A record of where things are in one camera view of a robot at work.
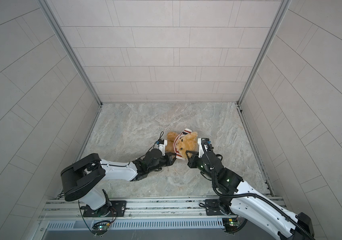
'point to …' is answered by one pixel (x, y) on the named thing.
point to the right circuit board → (230, 224)
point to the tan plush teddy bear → (187, 142)
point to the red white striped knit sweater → (177, 155)
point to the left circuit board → (101, 227)
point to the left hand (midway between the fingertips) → (182, 155)
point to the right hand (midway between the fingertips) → (184, 154)
